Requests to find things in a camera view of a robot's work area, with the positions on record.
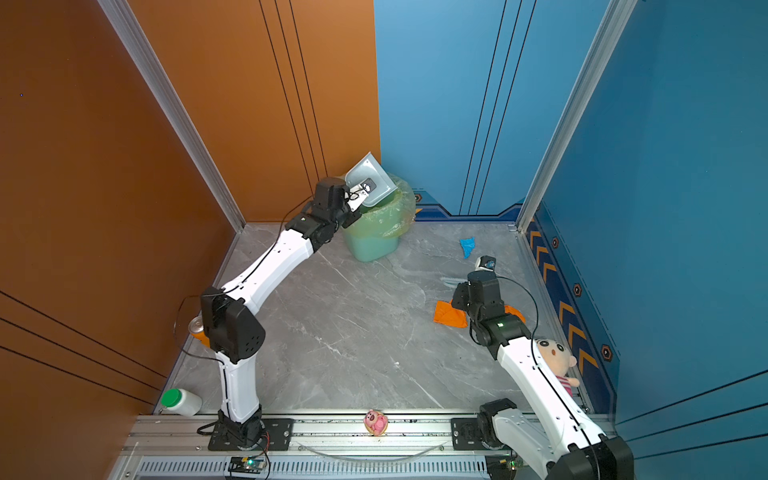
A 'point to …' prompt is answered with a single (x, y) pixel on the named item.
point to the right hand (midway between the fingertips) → (460, 285)
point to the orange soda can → (196, 328)
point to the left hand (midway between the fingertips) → (347, 191)
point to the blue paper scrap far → (467, 246)
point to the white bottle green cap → (181, 401)
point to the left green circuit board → (248, 464)
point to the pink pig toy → (375, 423)
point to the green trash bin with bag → (374, 235)
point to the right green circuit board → (503, 467)
